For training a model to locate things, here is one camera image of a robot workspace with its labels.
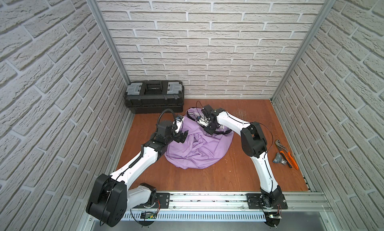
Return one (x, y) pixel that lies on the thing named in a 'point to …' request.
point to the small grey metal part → (278, 159)
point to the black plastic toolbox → (152, 96)
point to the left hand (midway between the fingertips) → (182, 125)
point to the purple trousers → (200, 149)
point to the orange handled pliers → (287, 155)
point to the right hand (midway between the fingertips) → (212, 128)
